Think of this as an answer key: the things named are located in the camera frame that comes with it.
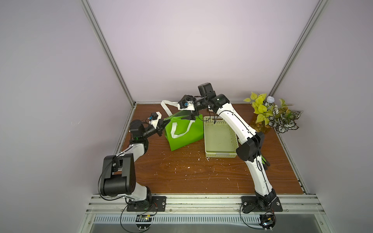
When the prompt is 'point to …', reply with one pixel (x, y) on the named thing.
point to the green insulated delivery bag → (180, 132)
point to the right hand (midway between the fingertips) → (181, 103)
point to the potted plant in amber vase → (279, 118)
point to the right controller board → (266, 221)
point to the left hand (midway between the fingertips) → (170, 120)
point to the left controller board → (143, 218)
